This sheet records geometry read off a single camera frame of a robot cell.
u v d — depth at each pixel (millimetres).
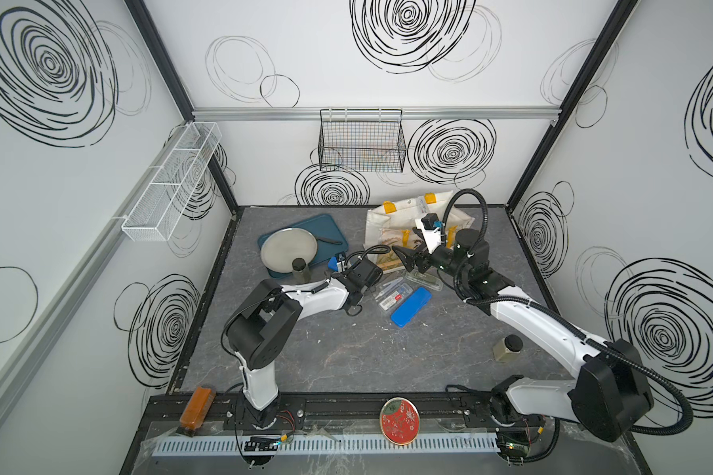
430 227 643
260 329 473
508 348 759
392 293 939
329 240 1084
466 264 604
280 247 1061
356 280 732
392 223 934
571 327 462
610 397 401
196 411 730
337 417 726
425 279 965
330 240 1084
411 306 919
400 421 694
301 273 913
